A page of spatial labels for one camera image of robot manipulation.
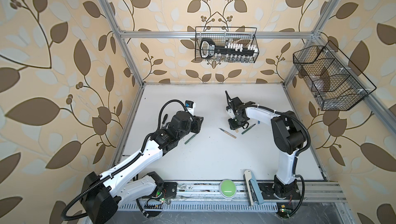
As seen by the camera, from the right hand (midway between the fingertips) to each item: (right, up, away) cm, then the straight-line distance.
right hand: (234, 127), depth 97 cm
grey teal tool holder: (+4, -26, -25) cm, 36 cm away
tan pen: (-5, -3, -3) cm, 6 cm away
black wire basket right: (+44, +25, -24) cm, 56 cm away
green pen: (-28, -6, -4) cm, 29 cm away
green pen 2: (+9, -1, 0) cm, 9 cm away
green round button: (-7, -27, -20) cm, 35 cm away
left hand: (-20, +9, -21) cm, 31 cm away
